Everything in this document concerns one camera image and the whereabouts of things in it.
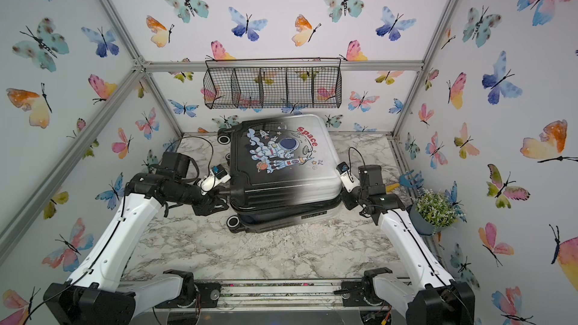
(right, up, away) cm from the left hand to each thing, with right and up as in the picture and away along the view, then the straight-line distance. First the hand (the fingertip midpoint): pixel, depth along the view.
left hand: (223, 197), depth 74 cm
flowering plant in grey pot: (+69, -5, +1) cm, 70 cm away
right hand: (+43, +3, +7) cm, 44 cm away
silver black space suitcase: (+20, +8, +1) cm, 22 cm away
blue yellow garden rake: (+74, +2, +30) cm, 80 cm away
